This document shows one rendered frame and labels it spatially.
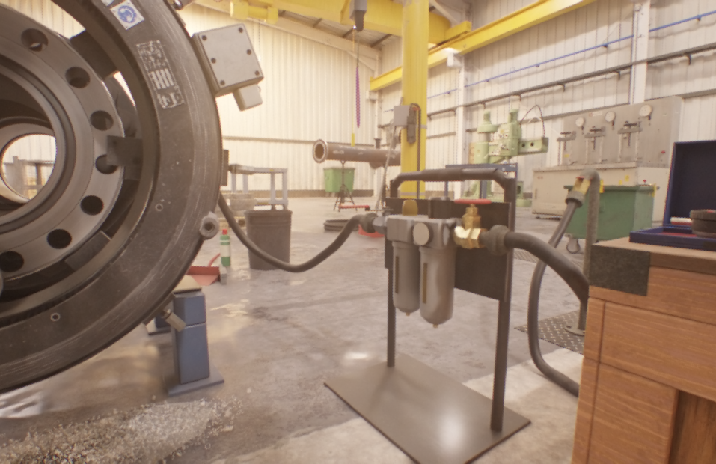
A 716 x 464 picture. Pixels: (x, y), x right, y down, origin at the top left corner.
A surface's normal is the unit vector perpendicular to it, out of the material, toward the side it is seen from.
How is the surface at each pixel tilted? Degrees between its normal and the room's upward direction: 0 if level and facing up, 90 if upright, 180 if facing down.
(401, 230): 90
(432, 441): 0
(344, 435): 0
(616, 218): 90
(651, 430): 90
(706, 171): 80
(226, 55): 90
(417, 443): 0
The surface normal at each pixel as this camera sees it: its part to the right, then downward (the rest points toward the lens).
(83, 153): 0.57, 0.10
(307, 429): 0.00, -0.99
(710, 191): -0.81, -0.10
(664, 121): -0.95, 0.04
